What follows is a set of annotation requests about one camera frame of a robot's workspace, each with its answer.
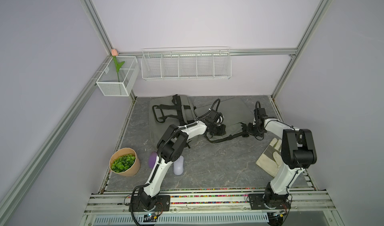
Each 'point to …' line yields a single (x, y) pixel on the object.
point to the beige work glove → (270, 161)
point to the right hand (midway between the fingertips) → (250, 131)
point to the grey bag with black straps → (176, 110)
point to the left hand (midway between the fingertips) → (227, 133)
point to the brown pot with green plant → (124, 162)
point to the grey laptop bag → (231, 113)
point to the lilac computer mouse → (178, 166)
